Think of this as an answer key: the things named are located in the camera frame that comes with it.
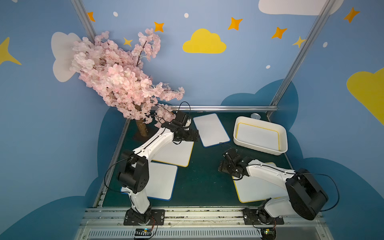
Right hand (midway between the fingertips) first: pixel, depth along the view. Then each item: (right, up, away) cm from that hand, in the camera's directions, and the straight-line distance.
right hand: (225, 167), depth 90 cm
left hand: (-20, +20, -2) cm, 28 cm away
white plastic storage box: (+30, +19, +19) cm, 41 cm away
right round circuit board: (+18, -28, -17) cm, 37 cm away
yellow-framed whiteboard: (-31, +6, +10) cm, 33 cm away
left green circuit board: (-45, -27, -17) cm, 55 cm away
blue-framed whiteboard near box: (-7, +22, +18) cm, 29 cm away
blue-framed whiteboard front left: (-37, -6, -7) cm, 39 cm away
